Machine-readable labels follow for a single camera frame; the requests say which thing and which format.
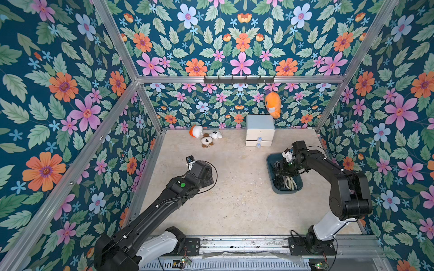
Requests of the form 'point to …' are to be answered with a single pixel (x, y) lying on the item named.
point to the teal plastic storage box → (273, 160)
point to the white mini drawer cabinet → (260, 130)
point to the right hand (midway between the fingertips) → (278, 170)
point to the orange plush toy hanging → (273, 104)
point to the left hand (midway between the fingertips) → (207, 176)
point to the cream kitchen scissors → (290, 183)
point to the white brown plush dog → (207, 140)
